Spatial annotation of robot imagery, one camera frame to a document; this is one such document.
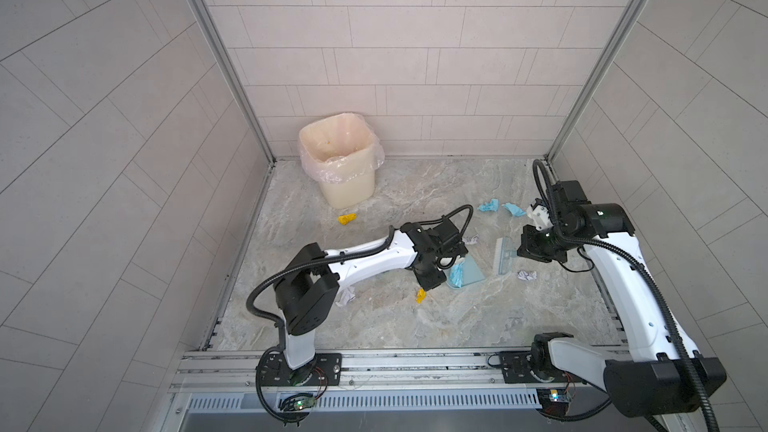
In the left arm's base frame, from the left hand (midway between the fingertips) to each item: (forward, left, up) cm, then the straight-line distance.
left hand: (439, 277), depth 81 cm
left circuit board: (-27, +33, -3) cm, 43 cm away
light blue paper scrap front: (0, -4, +3) cm, 5 cm away
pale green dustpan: (0, -6, +2) cm, 7 cm away
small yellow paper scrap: (-3, +5, -4) cm, 7 cm away
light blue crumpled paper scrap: (+27, -21, -5) cm, 35 cm away
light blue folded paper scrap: (+26, -29, -6) cm, 39 cm away
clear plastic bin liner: (+42, +32, +7) cm, 53 cm away
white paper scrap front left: (-4, +26, -5) cm, 26 cm away
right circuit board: (-27, -25, -6) cm, 37 cm away
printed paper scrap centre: (+14, -12, -5) cm, 19 cm away
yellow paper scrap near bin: (+21, +29, -5) cm, 37 cm away
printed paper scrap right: (+2, -26, -5) cm, 27 cm away
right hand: (+2, -17, +13) cm, 22 cm away
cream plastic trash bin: (+29, +29, -3) cm, 42 cm away
